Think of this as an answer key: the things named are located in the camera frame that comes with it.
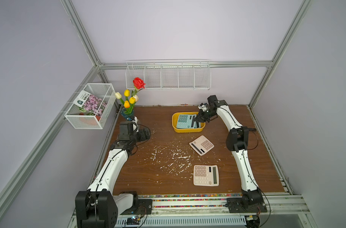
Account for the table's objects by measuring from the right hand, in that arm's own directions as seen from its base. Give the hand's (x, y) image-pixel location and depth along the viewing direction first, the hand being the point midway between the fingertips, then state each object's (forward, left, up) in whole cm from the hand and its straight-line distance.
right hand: (195, 118), depth 102 cm
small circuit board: (-60, +36, -9) cm, 70 cm away
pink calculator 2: (-38, -4, -6) cm, 39 cm away
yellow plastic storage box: (-7, +3, -5) cm, 9 cm away
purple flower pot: (-12, +57, +26) cm, 64 cm away
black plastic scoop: (-5, -39, -8) cm, 40 cm away
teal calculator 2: (-1, +6, -3) cm, 7 cm away
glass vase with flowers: (-2, +41, +22) cm, 46 cm away
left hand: (-18, +32, +10) cm, 38 cm away
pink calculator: (-18, -4, -7) cm, 20 cm away
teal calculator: (-3, 0, -3) cm, 4 cm away
